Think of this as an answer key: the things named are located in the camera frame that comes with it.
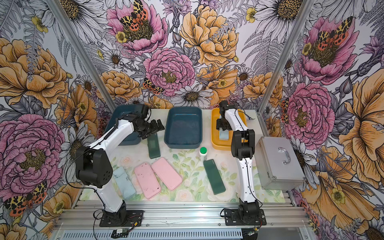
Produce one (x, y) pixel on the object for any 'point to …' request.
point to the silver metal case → (278, 166)
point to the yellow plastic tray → (223, 145)
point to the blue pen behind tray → (249, 118)
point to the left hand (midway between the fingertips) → (158, 134)
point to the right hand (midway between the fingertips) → (223, 130)
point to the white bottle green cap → (203, 153)
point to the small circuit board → (120, 233)
